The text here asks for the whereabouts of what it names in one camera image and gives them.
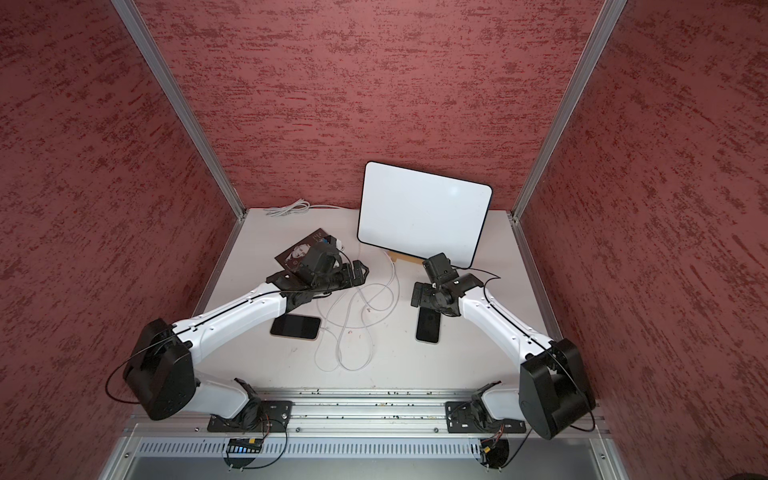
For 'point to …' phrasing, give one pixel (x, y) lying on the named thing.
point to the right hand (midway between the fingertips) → (427, 305)
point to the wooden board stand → (397, 256)
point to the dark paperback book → (292, 258)
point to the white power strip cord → (296, 206)
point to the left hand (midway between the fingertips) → (354, 278)
